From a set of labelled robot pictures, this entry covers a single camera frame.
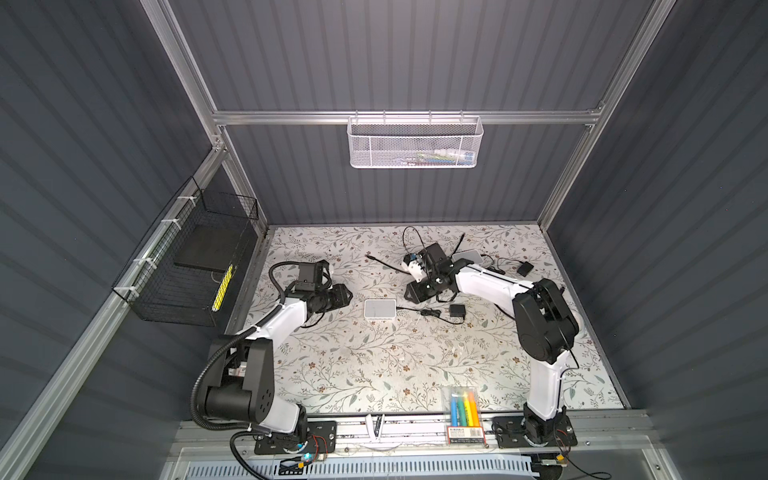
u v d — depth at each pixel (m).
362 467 0.77
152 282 0.65
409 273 0.87
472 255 1.11
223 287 0.69
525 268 1.05
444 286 0.71
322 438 0.72
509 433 0.73
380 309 0.94
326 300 0.78
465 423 0.75
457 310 0.95
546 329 0.52
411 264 0.87
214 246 0.78
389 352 0.89
